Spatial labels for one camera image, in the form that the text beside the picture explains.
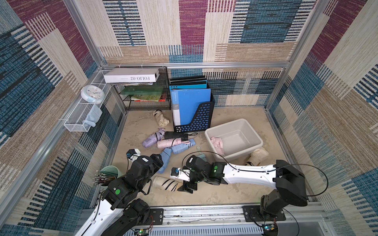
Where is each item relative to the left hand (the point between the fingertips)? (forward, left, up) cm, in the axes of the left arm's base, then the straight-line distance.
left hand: (159, 158), depth 72 cm
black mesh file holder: (+31, -23, -9) cm, 40 cm away
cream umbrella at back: (+36, +5, -14) cm, 39 cm away
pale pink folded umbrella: (+18, -2, -14) cm, 23 cm away
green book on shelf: (+49, +16, +4) cm, 51 cm away
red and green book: (+44, +12, +1) cm, 46 cm away
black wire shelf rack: (+58, +20, -19) cm, 64 cm away
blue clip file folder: (+34, -13, +4) cm, 37 cm away
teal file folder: (+46, -24, +9) cm, 53 cm away
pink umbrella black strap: (+15, -32, -14) cm, 38 cm away
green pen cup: (-4, +28, -8) cm, 29 cm away
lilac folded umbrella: (+23, +9, -17) cm, 30 cm away
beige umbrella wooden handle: (+8, -55, -15) cm, 57 cm away
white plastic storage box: (+22, -44, -19) cm, 53 cm away
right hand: (-7, -9, -10) cm, 15 cm away
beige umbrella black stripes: (-6, -1, -16) cm, 17 cm away
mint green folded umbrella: (+10, -22, -18) cm, 30 cm away
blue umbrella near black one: (+15, -8, -16) cm, 24 cm away
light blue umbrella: (+11, 0, -17) cm, 20 cm away
